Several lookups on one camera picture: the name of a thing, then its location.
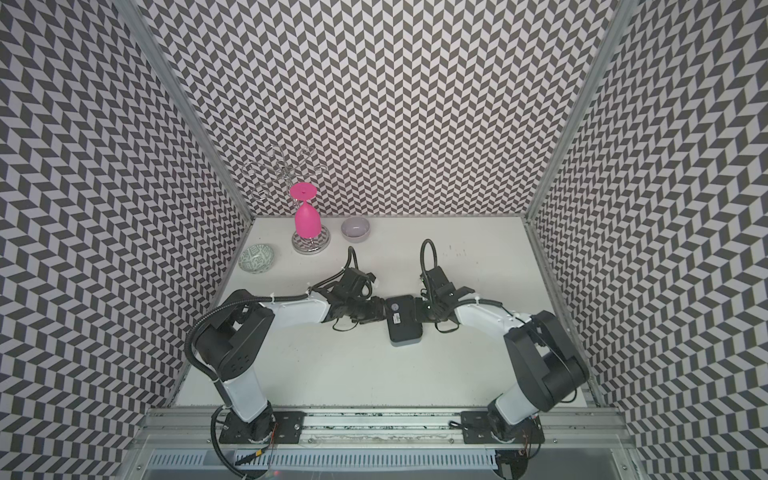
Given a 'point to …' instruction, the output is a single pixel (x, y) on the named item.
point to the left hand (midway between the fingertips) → (387, 318)
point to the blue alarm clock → (404, 329)
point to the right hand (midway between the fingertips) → (416, 317)
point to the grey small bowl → (355, 229)
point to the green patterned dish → (256, 259)
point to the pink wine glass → (308, 223)
